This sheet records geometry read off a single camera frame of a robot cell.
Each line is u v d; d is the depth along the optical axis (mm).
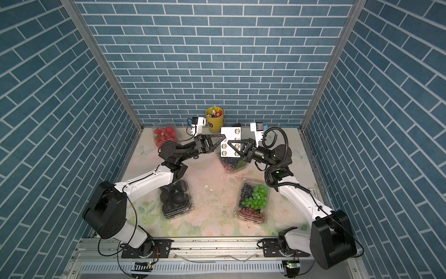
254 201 815
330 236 412
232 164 935
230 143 631
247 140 630
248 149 610
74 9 704
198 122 633
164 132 1118
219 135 633
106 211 435
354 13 723
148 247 655
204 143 620
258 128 597
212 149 639
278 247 735
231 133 632
